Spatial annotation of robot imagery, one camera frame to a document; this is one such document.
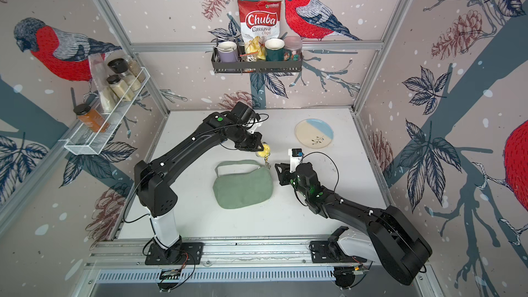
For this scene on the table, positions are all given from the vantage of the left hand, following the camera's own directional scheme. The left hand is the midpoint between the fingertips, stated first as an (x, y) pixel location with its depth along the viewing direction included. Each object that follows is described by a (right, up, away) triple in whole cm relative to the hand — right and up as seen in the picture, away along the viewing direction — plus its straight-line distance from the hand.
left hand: (266, 144), depth 79 cm
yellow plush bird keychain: (-1, -4, +1) cm, 4 cm away
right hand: (+4, -8, +6) cm, 11 cm away
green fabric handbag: (-13, -20, +7) cm, 25 cm away
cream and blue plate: (+25, +4, +31) cm, 40 cm away
